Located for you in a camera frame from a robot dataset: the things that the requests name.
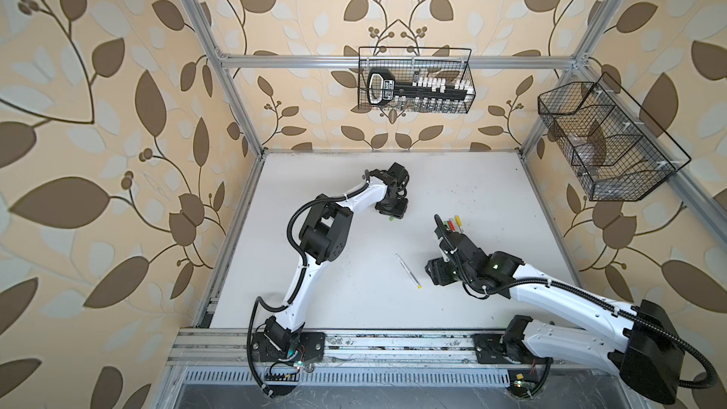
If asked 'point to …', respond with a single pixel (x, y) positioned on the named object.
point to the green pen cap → (391, 219)
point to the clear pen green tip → (447, 223)
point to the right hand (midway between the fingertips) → (434, 266)
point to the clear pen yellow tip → (408, 272)
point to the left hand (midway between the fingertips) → (395, 209)
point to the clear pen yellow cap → (458, 220)
